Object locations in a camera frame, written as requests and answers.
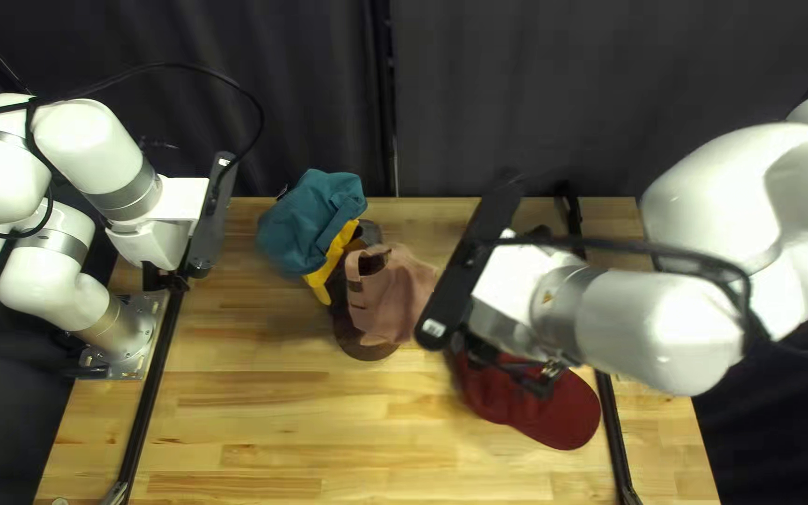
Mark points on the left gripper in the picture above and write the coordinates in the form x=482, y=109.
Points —
x=165, y=231

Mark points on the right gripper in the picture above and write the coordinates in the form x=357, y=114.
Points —
x=509, y=294

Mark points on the red cap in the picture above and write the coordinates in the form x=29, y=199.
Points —
x=516, y=414

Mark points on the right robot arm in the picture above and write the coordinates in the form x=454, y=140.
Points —
x=691, y=315

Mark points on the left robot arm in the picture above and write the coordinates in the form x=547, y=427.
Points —
x=74, y=147

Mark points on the teal cap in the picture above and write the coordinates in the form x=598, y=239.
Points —
x=306, y=217

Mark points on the pink cap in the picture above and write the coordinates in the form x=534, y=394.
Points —
x=390, y=294

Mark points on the wooden cap stand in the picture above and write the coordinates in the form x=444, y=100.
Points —
x=365, y=351

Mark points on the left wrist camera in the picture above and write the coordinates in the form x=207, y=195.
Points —
x=207, y=224

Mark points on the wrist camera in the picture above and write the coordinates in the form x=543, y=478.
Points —
x=207, y=224
x=467, y=273

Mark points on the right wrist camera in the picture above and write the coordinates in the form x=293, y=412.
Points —
x=467, y=273

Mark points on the black frame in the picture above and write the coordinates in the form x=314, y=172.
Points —
x=143, y=407

